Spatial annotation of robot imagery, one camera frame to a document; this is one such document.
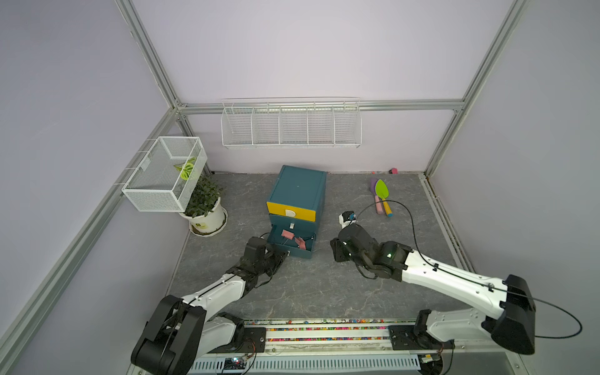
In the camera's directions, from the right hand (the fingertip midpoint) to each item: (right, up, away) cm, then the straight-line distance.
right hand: (333, 241), depth 77 cm
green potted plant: (-48, +15, +11) cm, 52 cm away
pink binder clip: (-17, -1, +19) cm, 26 cm away
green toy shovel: (+28, +18, +36) cm, 48 cm away
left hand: (-15, -6, +9) cm, 19 cm away
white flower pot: (-47, +4, +17) cm, 50 cm away
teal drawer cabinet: (-12, +13, +5) cm, 19 cm away
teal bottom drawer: (-13, -5, +15) cm, 20 cm away
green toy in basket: (-51, +25, +4) cm, 57 cm away
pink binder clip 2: (-11, -4, +14) cm, 19 cm away
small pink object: (+38, +28, +46) cm, 66 cm away
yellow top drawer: (-15, +10, +4) cm, 18 cm away
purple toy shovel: (+24, +10, +28) cm, 38 cm away
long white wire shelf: (-16, +47, +22) cm, 54 cm away
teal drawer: (-16, +5, +12) cm, 21 cm away
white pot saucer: (-50, -1, +21) cm, 55 cm away
